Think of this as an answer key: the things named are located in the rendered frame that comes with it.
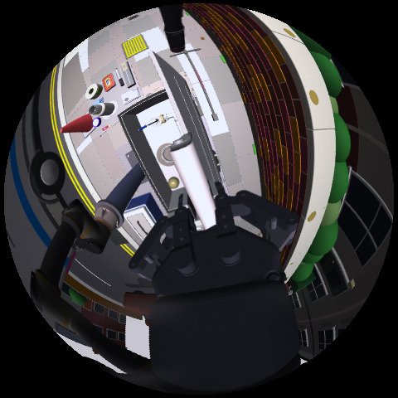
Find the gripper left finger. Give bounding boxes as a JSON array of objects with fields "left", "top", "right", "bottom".
[{"left": 128, "top": 192, "right": 197, "bottom": 271}]

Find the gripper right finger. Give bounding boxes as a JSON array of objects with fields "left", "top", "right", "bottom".
[{"left": 212, "top": 180, "right": 299, "bottom": 250}]

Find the grey round bottle holder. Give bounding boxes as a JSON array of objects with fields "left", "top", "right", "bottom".
[{"left": 156, "top": 143, "right": 175, "bottom": 163}]

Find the white sampling kiosk body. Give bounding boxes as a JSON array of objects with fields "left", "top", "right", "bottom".
[{"left": 117, "top": 89, "right": 200, "bottom": 217}]

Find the brass tap with blue lever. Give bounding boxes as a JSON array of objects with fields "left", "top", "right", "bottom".
[{"left": 137, "top": 114, "right": 177, "bottom": 132}]

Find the grey kiosk lid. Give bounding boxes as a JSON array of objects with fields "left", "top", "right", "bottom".
[{"left": 151, "top": 50, "right": 226, "bottom": 200}]

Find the grey stay rod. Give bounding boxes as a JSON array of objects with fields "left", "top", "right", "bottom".
[{"left": 169, "top": 47, "right": 220, "bottom": 122}]

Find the grey cylinder bottle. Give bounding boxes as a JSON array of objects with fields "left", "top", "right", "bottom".
[{"left": 88, "top": 102, "right": 116, "bottom": 119}]

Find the blue box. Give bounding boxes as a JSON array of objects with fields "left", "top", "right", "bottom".
[{"left": 123, "top": 192, "right": 164, "bottom": 221}]

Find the red brick building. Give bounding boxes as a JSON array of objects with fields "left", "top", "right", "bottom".
[{"left": 79, "top": 296, "right": 129, "bottom": 345}]

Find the green ball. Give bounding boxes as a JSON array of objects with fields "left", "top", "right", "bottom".
[{"left": 68, "top": 286, "right": 89, "bottom": 306}]

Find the dark building with windows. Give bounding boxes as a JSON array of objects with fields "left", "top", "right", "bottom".
[{"left": 290, "top": 61, "right": 396, "bottom": 362}]

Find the green hedge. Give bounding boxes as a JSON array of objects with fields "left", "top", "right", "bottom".
[{"left": 287, "top": 27, "right": 353, "bottom": 292}]

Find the white card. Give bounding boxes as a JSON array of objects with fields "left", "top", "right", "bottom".
[{"left": 120, "top": 87, "right": 142, "bottom": 106}]

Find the grey round dome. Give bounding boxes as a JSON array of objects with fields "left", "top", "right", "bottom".
[{"left": 28, "top": 150, "right": 67, "bottom": 201}]

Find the red cone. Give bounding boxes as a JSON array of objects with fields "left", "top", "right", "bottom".
[{"left": 60, "top": 113, "right": 95, "bottom": 135}]

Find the black and white tape roll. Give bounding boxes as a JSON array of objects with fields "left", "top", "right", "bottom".
[{"left": 85, "top": 83, "right": 104, "bottom": 101}]

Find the grey oblong box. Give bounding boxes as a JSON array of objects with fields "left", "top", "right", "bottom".
[{"left": 119, "top": 61, "right": 137, "bottom": 89}]

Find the white lid handle bar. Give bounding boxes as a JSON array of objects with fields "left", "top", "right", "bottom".
[{"left": 170, "top": 133, "right": 217, "bottom": 231}]

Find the black round post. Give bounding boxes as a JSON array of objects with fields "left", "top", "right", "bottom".
[{"left": 159, "top": 5, "right": 187, "bottom": 53}]

